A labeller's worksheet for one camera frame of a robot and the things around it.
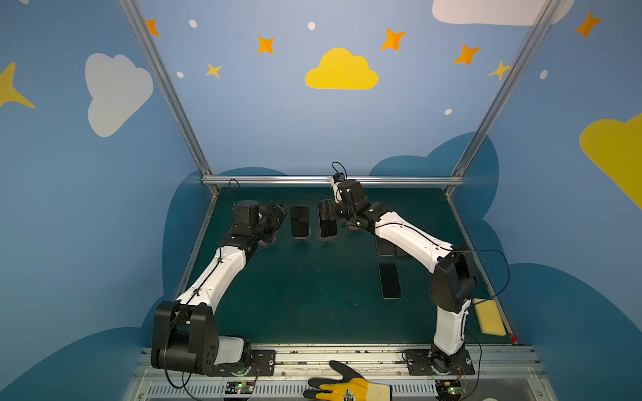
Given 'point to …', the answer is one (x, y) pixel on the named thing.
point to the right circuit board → (450, 390)
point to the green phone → (384, 247)
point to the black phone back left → (300, 223)
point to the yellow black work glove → (351, 388)
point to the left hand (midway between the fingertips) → (288, 214)
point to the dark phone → (389, 280)
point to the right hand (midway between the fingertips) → (331, 200)
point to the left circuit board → (240, 388)
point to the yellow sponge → (489, 317)
